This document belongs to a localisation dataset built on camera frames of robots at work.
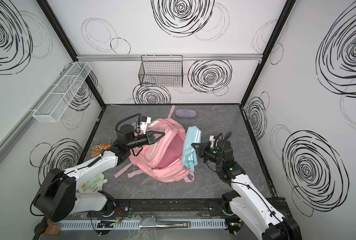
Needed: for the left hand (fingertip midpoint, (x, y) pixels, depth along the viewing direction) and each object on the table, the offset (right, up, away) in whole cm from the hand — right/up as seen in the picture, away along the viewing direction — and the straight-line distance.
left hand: (165, 134), depth 75 cm
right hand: (+12, -6, -2) cm, 13 cm away
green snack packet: (-45, -12, +19) cm, 50 cm away
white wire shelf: (-55, +17, 0) cm, 58 cm away
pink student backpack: (-1, -12, -2) cm, 12 cm away
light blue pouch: (+12, -10, 0) cm, 16 cm away
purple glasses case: (+12, +12, +36) cm, 40 cm away
